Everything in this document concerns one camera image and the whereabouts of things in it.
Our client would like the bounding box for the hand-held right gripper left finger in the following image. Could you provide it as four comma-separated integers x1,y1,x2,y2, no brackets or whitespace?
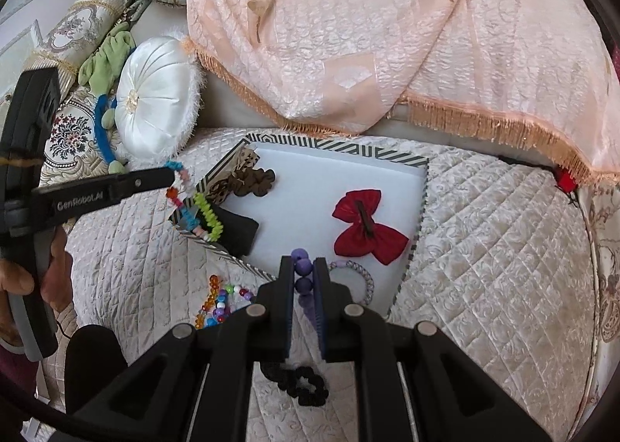
63,255,296,442

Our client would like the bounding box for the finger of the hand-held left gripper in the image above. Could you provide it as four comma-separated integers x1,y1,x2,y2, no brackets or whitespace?
121,167,178,201

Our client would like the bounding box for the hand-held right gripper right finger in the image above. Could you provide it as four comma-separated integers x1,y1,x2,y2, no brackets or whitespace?
314,257,550,442

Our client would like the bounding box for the purple bead bracelet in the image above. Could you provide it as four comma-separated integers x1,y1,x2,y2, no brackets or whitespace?
291,248,317,321

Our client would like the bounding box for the pastel bead bracelet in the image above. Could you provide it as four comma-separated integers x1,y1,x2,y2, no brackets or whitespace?
164,160,216,243

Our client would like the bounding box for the grey bead bracelet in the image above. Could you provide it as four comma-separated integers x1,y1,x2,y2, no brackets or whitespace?
328,260,377,306

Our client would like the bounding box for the green spiral hair tie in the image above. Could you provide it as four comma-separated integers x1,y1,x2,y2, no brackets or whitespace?
193,191,224,243

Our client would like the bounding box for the red hair bow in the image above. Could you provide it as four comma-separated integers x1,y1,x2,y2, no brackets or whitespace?
332,188,410,260

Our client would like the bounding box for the black fabric hair accessory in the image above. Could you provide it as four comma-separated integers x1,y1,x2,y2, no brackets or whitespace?
212,206,260,257

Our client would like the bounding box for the leopard print hair bow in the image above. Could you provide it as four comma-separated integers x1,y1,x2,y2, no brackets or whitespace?
203,148,261,206

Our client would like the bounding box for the brown scrunchie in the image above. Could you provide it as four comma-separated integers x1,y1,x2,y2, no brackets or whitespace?
227,166,277,199

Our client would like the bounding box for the striped shallow tray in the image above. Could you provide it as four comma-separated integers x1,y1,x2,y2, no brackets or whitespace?
167,132,432,319

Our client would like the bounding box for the person's left forearm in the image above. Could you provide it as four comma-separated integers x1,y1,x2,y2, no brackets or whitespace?
0,338,40,397

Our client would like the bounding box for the person's left hand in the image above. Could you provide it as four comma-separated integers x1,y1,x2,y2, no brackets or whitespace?
0,233,74,341

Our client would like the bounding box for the floral embroidered cushion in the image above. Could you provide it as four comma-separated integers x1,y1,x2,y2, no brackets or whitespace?
41,83,122,181

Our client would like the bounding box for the black scrunchie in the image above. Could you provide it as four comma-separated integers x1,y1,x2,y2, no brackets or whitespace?
263,364,330,407

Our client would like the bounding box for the round white satin cushion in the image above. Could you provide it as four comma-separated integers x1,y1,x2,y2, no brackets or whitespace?
115,35,203,159

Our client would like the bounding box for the green and blue plush toy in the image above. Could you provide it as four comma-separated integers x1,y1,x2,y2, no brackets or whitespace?
77,30,137,176

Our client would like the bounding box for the beige embroidered bolster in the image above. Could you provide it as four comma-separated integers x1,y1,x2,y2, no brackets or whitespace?
22,0,134,84

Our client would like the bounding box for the quilted cream bedspread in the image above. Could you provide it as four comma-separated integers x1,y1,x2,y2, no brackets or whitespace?
36,124,601,442

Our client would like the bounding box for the peach fringed blanket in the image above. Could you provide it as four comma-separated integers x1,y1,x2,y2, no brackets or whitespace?
183,0,620,188

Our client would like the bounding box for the small red object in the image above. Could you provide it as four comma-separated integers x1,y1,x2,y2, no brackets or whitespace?
555,167,580,194

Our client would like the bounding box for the cream floral fabric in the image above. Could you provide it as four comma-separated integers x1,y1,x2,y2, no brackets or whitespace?
576,180,620,375

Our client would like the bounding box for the multicolour round bead bracelet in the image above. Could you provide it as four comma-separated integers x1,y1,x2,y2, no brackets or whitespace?
206,283,256,329

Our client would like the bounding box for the orange bead bracelet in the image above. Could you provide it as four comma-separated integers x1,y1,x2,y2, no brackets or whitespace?
195,275,226,330

